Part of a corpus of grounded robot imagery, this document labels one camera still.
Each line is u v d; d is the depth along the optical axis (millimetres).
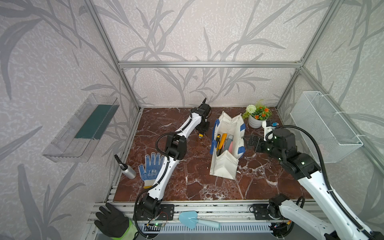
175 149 692
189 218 722
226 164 798
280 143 511
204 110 866
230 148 953
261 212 732
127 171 788
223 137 1012
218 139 990
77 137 642
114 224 695
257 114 990
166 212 725
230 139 971
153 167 882
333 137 606
